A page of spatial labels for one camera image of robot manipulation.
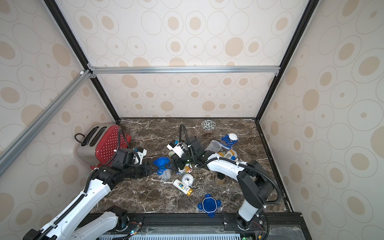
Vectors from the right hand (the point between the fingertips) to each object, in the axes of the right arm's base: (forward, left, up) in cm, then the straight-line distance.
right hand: (174, 159), depth 81 cm
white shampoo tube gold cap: (-11, -5, -12) cm, 17 cm away
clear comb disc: (-6, -7, -13) cm, 16 cm away
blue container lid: (-18, -20, -15) cm, 31 cm away
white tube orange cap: (+13, -33, -12) cm, 37 cm away
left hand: (-7, +6, +3) cm, 10 cm away
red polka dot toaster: (+4, +43, +5) cm, 44 cm away
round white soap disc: (+27, -36, -13) cm, 47 cm away
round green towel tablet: (+12, +6, -14) cm, 19 cm away
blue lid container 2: (+18, -23, -11) cm, 31 cm away
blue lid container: (-5, +5, -9) cm, 11 cm away
